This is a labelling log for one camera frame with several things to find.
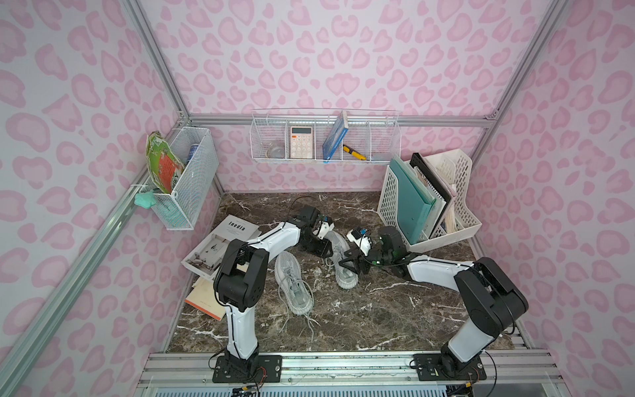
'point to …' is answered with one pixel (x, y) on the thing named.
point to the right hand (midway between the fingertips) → (343, 258)
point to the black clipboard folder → (418, 161)
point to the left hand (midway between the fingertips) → (326, 247)
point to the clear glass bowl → (275, 152)
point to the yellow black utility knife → (355, 153)
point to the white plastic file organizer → (461, 222)
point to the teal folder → (415, 200)
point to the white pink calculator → (301, 142)
